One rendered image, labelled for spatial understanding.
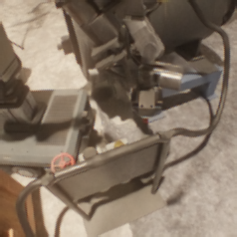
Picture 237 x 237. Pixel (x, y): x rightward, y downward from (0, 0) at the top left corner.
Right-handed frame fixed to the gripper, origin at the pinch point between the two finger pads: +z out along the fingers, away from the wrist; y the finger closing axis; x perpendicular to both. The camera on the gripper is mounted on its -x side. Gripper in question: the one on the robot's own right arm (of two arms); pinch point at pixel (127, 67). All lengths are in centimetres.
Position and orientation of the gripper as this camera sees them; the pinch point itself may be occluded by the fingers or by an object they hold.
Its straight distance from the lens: 46.2
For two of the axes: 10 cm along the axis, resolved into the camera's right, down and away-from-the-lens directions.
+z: 5.6, 5.5, 6.2
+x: -8.2, 3.2, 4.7
